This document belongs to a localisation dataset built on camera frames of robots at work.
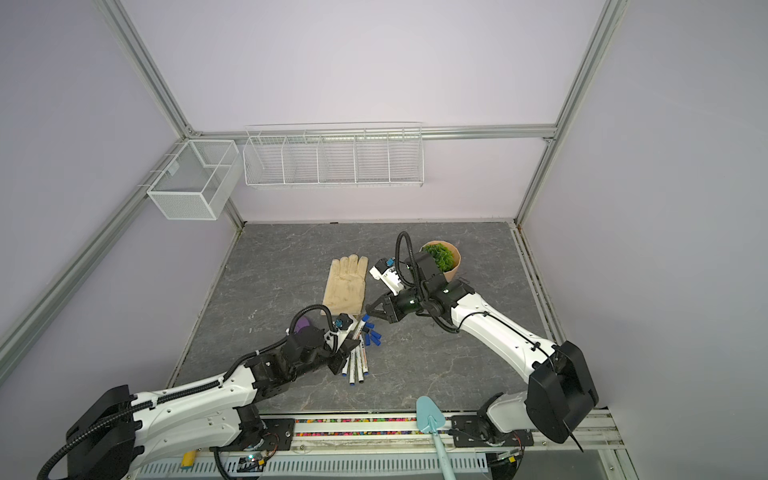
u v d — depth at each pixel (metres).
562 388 0.41
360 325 0.75
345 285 1.02
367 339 0.90
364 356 0.86
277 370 0.61
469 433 0.73
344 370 0.71
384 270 0.69
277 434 0.74
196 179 0.98
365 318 0.74
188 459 0.69
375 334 0.91
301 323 0.59
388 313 0.66
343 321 0.68
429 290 0.61
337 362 0.70
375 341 0.89
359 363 0.85
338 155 1.05
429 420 0.74
